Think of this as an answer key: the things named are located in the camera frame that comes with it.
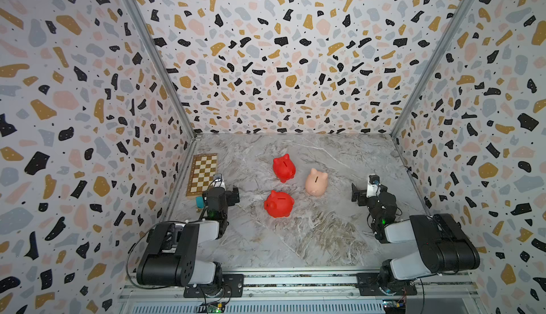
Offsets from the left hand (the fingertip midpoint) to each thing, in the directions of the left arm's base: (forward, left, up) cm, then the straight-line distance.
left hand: (225, 186), depth 92 cm
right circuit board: (-43, -62, -8) cm, 76 cm away
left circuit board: (-42, -2, -7) cm, 43 cm away
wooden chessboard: (+13, +14, -4) cm, 19 cm away
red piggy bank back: (+9, -26, +1) cm, 27 cm away
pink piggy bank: (+1, -40, +1) cm, 40 cm away
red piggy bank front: (-10, -23, +2) cm, 26 cm away
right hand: (0, -62, +2) cm, 62 cm away
